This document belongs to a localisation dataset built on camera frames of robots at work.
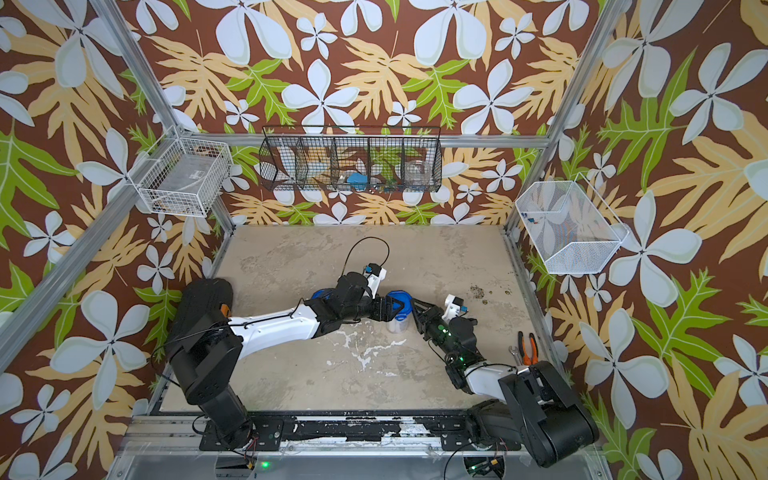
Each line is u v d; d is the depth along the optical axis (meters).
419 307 0.82
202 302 0.91
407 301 0.82
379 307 0.74
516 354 0.88
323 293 0.83
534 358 0.86
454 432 0.73
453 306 0.80
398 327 0.88
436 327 0.75
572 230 0.84
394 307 0.80
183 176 0.86
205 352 0.50
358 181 0.95
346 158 0.98
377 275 0.78
